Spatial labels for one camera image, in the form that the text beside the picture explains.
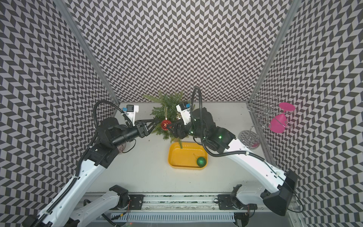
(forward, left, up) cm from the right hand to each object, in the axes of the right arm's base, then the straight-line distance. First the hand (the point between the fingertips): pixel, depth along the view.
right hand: (172, 127), depth 64 cm
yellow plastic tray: (-2, -5, -32) cm, 32 cm away
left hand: (+1, +7, +2) cm, 7 cm away
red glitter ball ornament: (+2, +4, 0) cm, 5 cm away
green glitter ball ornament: (-5, -15, -28) cm, 32 cm away
